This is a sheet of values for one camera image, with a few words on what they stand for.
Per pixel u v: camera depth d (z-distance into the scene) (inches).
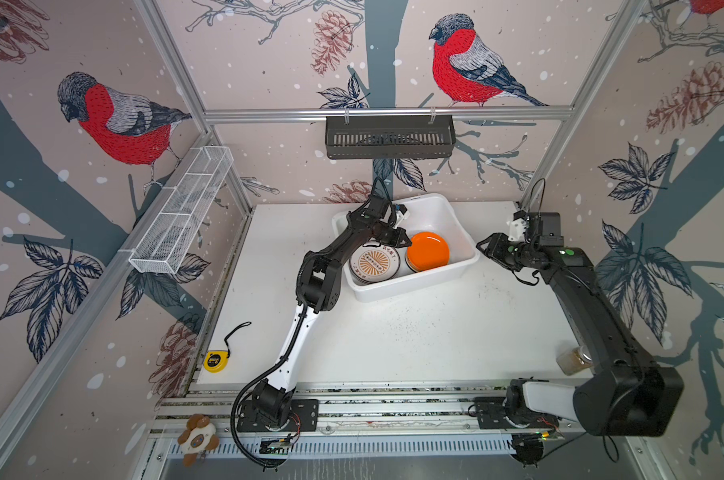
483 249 29.9
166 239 28.5
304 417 28.8
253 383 26.5
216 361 32.0
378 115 36.2
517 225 28.7
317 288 26.3
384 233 36.4
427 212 41.6
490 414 28.7
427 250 39.6
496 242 27.5
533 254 23.2
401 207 38.5
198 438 26.9
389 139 41.2
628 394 14.3
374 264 39.6
